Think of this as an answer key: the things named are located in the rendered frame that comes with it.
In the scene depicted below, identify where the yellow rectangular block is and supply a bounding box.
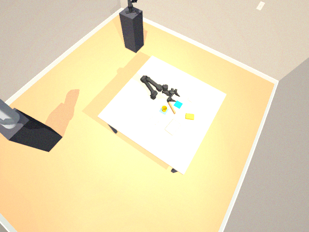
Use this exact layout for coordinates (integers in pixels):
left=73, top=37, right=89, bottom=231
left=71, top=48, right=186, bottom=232
left=185, top=113, right=194, bottom=120

